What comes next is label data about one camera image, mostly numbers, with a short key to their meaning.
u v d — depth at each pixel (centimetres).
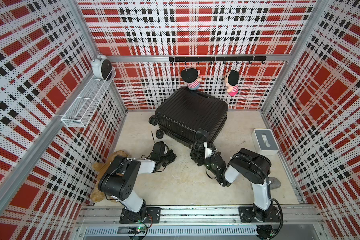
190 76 93
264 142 96
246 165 54
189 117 112
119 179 46
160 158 75
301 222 72
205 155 81
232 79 94
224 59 89
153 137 107
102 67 78
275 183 81
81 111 93
